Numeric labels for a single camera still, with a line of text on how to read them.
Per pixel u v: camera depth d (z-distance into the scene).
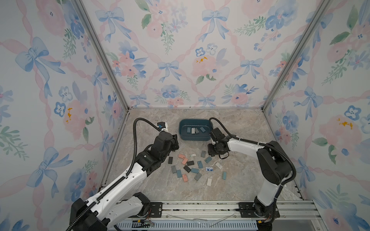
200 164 0.90
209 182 0.83
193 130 1.05
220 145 0.70
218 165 0.89
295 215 0.74
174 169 0.88
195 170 0.88
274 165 0.49
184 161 0.90
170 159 0.93
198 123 1.10
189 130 1.06
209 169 0.88
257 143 0.54
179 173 0.86
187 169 0.88
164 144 0.55
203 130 1.06
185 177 0.84
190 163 0.91
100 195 0.41
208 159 0.93
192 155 0.93
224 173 0.86
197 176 0.85
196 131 1.04
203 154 0.95
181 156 0.93
